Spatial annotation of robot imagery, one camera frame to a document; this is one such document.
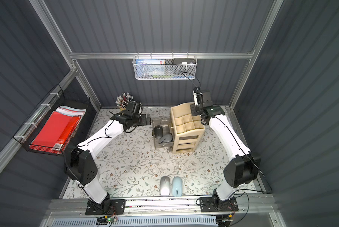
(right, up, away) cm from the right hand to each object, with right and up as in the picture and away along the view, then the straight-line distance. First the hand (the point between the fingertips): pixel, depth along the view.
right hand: (197, 105), depth 81 cm
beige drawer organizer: (-7, -14, -8) cm, 18 cm away
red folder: (-74, -15, -11) cm, 76 cm away
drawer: (-20, -12, +30) cm, 38 cm away
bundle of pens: (-52, +5, +20) cm, 55 cm away
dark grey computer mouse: (-19, -20, +4) cm, 28 cm away
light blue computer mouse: (-12, -46, -4) cm, 48 cm away
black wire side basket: (-77, +1, +2) cm, 77 cm away
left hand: (-32, -8, +6) cm, 34 cm away
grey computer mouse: (-19, -46, -3) cm, 50 cm away
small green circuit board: (-49, -59, -11) cm, 78 cm away
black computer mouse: (-24, -16, +8) cm, 30 cm away
